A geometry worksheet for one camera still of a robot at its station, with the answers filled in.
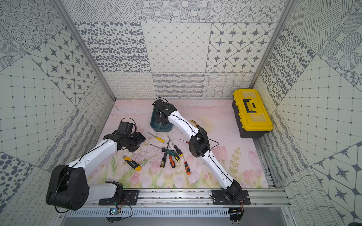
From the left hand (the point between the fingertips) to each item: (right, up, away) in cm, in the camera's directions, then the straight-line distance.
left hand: (143, 138), depth 87 cm
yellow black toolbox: (+69, +15, +1) cm, 71 cm away
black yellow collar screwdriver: (+13, -12, 0) cm, 18 cm away
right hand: (+9, +11, +11) cm, 18 cm away
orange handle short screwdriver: (+18, -14, -2) cm, 23 cm away
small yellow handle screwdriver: (+7, -2, +10) cm, 12 cm away
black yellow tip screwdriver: (+22, -9, +3) cm, 24 cm away
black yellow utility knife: (-6, -15, -3) cm, 16 cm away
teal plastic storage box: (+7, +6, +14) cm, 17 cm away
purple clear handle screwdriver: (+27, -3, +8) cm, 28 cm away
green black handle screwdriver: (+16, -8, +1) cm, 18 cm away
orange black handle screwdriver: (+28, -17, -4) cm, 33 cm away
